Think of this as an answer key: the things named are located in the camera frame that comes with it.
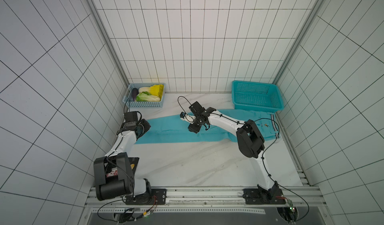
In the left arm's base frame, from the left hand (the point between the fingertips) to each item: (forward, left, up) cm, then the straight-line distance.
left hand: (148, 127), depth 91 cm
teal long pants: (+2, -15, -6) cm, 17 cm away
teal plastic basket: (+34, -79, -7) cm, 87 cm away
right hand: (+3, -24, -4) cm, 25 cm away
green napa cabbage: (+26, +6, 0) cm, 26 cm away
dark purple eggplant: (+34, +18, -3) cm, 39 cm away
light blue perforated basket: (+31, -1, +3) cm, 31 cm away
